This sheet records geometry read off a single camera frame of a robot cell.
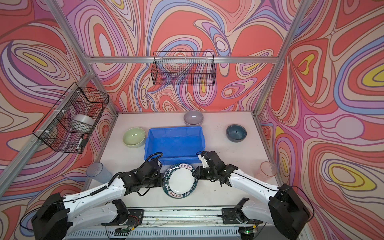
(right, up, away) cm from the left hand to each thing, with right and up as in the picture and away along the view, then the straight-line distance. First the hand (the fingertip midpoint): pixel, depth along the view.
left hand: (167, 179), depth 82 cm
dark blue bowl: (+45, +25, +23) cm, 56 cm away
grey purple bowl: (+14, +36, +31) cm, 50 cm away
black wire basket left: (-49, +29, -14) cm, 59 cm away
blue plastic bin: (+3, +17, +18) cm, 25 cm away
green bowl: (-27, +22, +21) cm, 40 cm away
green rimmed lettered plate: (+6, -1, 0) cm, 6 cm away
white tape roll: (-39, +31, -11) cm, 51 cm away
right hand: (+15, +1, -1) cm, 16 cm away
